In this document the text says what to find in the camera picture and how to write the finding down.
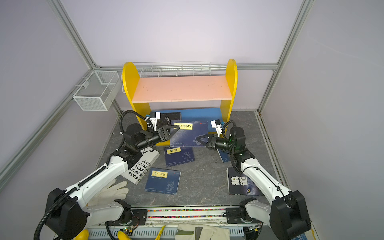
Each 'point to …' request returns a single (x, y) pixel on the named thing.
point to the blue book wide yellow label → (186, 135)
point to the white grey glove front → (208, 232)
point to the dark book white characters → (238, 184)
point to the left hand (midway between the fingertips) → (178, 130)
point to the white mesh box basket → (98, 92)
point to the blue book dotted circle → (178, 155)
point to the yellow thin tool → (158, 236)
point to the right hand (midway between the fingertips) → (196, 141)
